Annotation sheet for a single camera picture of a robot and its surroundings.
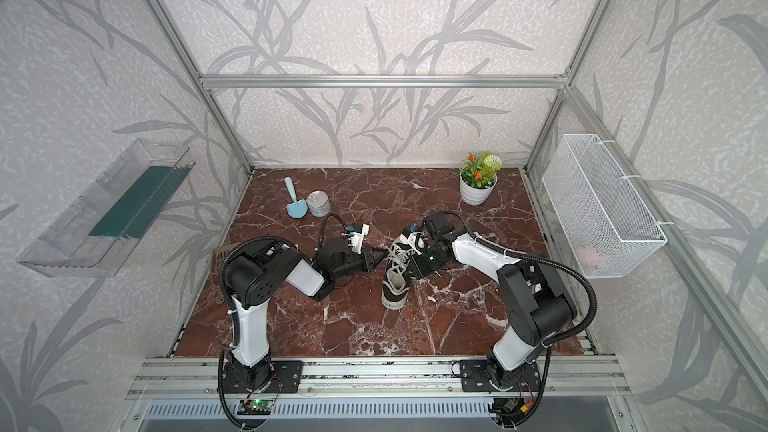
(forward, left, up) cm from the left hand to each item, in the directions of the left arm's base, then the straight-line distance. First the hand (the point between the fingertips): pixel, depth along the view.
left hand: (392, 246), depth 91 cm
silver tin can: (+18, +27, -3) cm, 32 cm away
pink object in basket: (-10, -49, +16) cm, 53 cm away
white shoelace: (-3, -2, -1) cm, 4 cm away
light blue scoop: (+19, +35, -7) cm, 41 cm away
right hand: (-5, -5, 0) cm, 7 cm away
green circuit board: (-40, +32, -7) cm, 52 cm away
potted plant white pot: (+22, -28, +8) cm, 37 cm away
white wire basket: (-11, -45, +30) cm, 56 cm away
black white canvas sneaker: (-12, -2, +1) cm, 12 cm away
